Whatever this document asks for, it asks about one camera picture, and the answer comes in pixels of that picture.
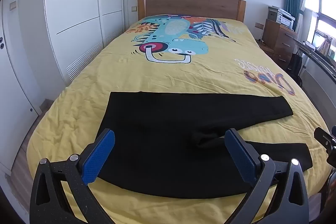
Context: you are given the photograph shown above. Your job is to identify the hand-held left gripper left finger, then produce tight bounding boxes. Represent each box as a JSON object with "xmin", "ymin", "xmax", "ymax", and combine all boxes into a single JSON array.
[{"xmin": 30, "ymin": 128, "xmax": 116, "ymax": 224}]

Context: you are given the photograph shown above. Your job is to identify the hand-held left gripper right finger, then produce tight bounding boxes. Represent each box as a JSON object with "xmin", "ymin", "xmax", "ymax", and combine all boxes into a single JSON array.
[{"xmin": 225, "ymin": 128, "xmax": 310, "ymax": 224}]

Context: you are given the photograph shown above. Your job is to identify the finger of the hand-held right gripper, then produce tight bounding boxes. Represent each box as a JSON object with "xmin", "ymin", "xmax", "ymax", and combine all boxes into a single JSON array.
[{"xmin": 314, "ymin": 126, "xmax": 336, "ymax": 153}]

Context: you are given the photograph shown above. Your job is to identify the black pants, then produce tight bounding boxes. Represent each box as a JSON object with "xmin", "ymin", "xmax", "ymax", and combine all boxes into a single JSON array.
[{"xmin": 91, "ymin": 91, "xmax": 313, "ymax": 199}]

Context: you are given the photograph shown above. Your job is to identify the black bag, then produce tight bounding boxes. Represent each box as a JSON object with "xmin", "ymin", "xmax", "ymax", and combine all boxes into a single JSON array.
[{"xmin": 287, "ymin": 53, "xmax": 305, "ymax": 76}]

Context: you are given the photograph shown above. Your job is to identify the long grey desk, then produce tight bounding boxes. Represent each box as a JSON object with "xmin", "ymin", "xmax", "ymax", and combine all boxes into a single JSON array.
[{"xmin": 293, "ymin": 38, "xmax": 336, "ymax": 69}]

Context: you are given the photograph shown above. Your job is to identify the yellow printed blanket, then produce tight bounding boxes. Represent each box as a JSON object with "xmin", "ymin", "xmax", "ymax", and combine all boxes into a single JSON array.
[{"xmin": 26, "ymin": 15, "xmax": 330, "ymax": 224}]

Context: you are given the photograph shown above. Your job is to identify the wooden dresser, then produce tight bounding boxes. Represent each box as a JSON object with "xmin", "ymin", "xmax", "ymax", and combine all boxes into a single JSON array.
[{"xmin": 262, "ymin": 19, "xmax": 299, "ymax": 69}]

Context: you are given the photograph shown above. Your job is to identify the white door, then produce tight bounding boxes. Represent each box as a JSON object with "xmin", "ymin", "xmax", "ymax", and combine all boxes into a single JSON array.
[{"xmin": 0, "ymin": 0, "xmax": 42, "ymax": 174}]

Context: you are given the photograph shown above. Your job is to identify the white printer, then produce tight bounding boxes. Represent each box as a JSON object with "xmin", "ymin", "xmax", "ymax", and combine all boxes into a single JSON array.
[{"xmin": 268, "ymin": 6, "xmax": 296, "ymax": 30}]

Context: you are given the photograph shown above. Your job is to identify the window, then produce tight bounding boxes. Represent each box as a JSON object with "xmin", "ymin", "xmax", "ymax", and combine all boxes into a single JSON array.
[{"xmin": 304, "ymin": 0, "xmax": 336, "ymax": 56}]

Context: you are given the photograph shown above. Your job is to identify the white wardrobe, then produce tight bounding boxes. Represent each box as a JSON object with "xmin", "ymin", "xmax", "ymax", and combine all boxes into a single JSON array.
[{"xmin": 43, "ymin": 0, "xmax": 124, "ymax": 83}]

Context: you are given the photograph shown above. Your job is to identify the wooden headboard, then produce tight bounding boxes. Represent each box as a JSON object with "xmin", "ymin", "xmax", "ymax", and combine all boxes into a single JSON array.
[{"xmin": 137, "ymin": 0, "xmax": 247, "ymax": 23}]

